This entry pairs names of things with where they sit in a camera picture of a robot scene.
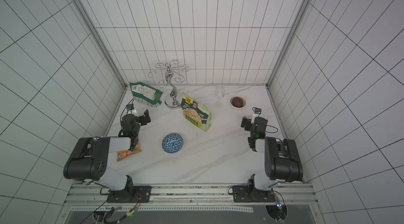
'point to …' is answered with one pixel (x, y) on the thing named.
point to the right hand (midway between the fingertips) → (248, 115)
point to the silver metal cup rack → (173, 101)
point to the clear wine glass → (220, 90)
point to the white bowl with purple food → (238, 101)
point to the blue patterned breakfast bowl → (172, 143)
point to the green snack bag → (146, 94)
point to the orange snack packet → (122, 154)
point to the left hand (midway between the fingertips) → (140, 113)
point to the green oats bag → (195, 113)
